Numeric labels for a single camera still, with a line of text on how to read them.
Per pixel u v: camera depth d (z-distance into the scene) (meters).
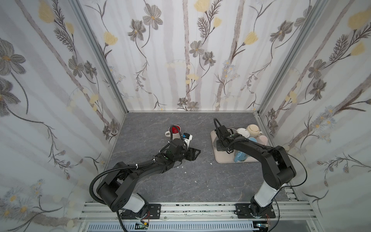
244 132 0.97
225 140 0.70
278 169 0.48
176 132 1.03
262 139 0.91
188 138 0.77
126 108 1.20
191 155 0.75
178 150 0.67
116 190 0.43
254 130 0.99
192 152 0.76
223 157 0.93
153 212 0.74
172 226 0.70
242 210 0.75
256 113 1.23
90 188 0.42
